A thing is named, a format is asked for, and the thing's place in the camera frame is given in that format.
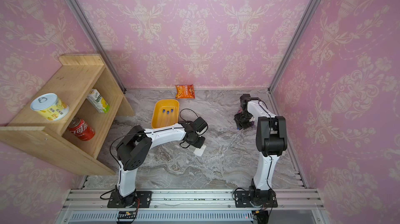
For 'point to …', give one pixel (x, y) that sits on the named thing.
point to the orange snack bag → (185, 91)
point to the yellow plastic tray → (165, 113)
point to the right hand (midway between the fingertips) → (238, 123)
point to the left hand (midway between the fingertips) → (199, 145)
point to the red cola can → (79, 127)
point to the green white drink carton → (100, 103)
